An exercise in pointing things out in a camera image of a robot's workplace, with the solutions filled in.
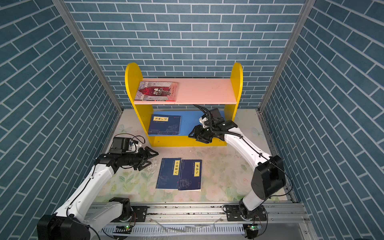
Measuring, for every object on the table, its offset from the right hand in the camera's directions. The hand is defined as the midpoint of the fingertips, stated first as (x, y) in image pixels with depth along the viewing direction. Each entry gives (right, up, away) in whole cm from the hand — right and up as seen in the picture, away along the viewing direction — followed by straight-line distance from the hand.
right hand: (190, 134), depth 80 cm
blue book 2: (-13, -24, +7) cm, 28 cm away
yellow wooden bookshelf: (-19, +19, +45) cm, 52 cm away
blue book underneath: (0, -25, +5) cm, 26 cm away
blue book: (-16, +5, +11) cm, 20 cm away
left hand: (-18, -11, -2) cm, 22 cm away
